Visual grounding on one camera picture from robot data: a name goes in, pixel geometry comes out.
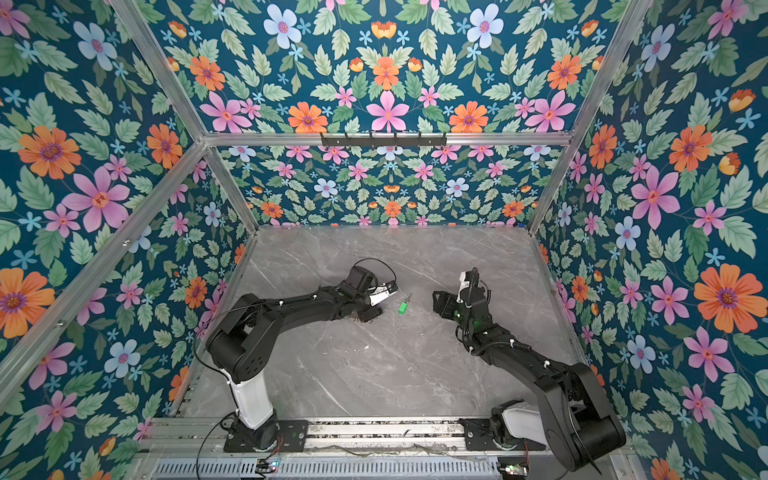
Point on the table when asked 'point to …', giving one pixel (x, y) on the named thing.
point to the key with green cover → (403, 307)
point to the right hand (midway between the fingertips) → (443, 293)
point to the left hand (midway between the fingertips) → (380, 292)
